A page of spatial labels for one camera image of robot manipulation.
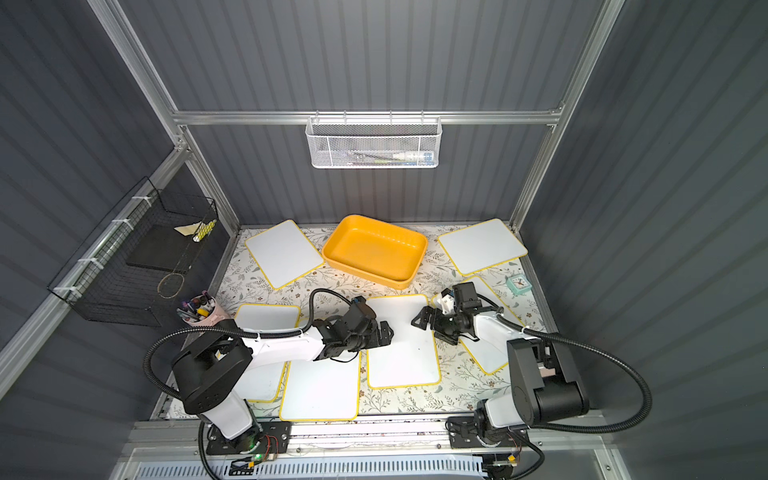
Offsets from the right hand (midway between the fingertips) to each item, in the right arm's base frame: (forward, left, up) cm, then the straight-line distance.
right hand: (425, 328), depth 89 cm
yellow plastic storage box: (+34, +17, -4) cm, 38 cm away
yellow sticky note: (+17, +66, +25) cm, 73 cm away
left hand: (-5, +11, 0) cm, 12 cm away
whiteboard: (+31, +52, -3) cm, 61 cm away
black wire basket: (+3, +74, +25) cm, 78 cm away
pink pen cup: (0, +64, +9) cm, 64 cm away
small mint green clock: (+17, -33, -2) cm, 37 cm away
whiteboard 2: (-16, +29, -4) cm, 34 cm away
